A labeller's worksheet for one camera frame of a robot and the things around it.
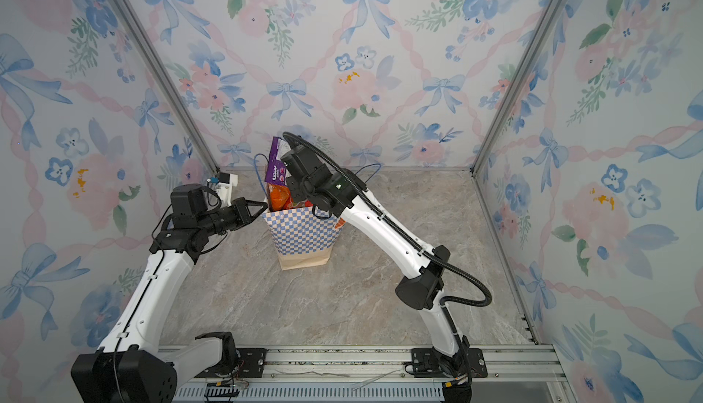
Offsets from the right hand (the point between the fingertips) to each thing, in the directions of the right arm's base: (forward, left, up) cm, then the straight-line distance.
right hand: (303, 175), depth 73 cm
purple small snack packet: (+2, +8, -1) cm, 8 cm away
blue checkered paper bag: (-9, +2, -18) cm, 20 cm away
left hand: (-5, +10, -6) cm, 13 cm away
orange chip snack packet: (-1, +8, -8) cm, 11 cm away
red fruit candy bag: (-1, +1, -11) cm, 11 cm away
